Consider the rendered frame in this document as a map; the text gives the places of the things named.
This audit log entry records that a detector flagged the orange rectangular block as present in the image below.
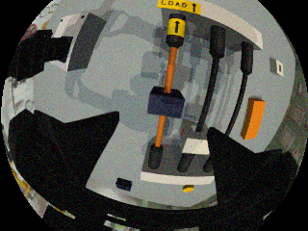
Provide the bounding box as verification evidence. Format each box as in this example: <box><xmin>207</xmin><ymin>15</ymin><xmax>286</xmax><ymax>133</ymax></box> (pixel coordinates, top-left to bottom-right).
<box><xmin>240</xmin><ymin>97</ymin><xmax>266</xmax><ymax>140</ymax></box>

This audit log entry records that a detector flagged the yellow short cylinder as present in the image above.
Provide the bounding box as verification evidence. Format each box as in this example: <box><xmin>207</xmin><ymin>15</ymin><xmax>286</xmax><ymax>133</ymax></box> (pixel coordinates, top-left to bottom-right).
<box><xmin>182</xmin><ymin>185</ymin><xmax>193</xmax><ymax>193</ymax></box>

